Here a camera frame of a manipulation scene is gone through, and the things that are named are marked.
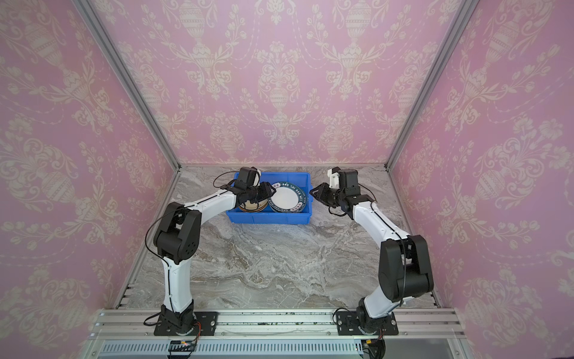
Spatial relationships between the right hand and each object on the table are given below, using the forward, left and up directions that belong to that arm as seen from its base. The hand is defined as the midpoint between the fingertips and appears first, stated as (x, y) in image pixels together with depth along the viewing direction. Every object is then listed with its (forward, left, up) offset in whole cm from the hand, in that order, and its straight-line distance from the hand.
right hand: (312, 191), depth 88 cm
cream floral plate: (0, +25, -8) cm, 27 cm away
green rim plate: (+8, +10, -14) cm, 19 cm away
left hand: (+7, +16, -8) cm, 19 cm away
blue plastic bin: (-2, +19, -14) cm, 24 cm away
